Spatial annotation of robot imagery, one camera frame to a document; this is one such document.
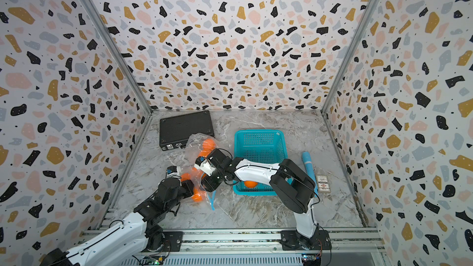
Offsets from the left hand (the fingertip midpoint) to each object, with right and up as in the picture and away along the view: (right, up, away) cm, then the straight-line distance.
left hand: (198, 181), depth 85 cm
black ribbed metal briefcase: (-19, +23, +22) cm, 37 cm away
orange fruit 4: (+24, -2, +1) cm, 24 cm away
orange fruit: (+3, +18, +9) cm, 20 cm away
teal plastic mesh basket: (+29, +15, +19) cm, 38 cm away
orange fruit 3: (+1, -5, -5) cm, 7 cm away
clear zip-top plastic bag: (-2, +16, +5) cm, 17 cm away
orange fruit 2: (+2, +13, +7) cm, 15 cm away
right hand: (+3, -1, -2) cm, 4 cm away
